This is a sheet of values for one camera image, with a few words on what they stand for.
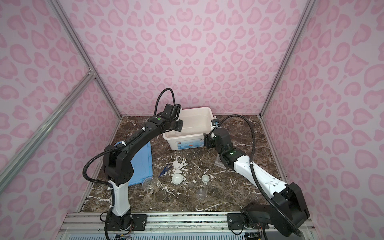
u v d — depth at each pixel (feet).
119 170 1.67
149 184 2.64
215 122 2.26
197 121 3.52
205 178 2.82
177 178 2.83
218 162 2.97
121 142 1.73
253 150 1.86
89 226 2.36
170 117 2.31
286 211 1.32
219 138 1.95
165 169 2.98
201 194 2.68
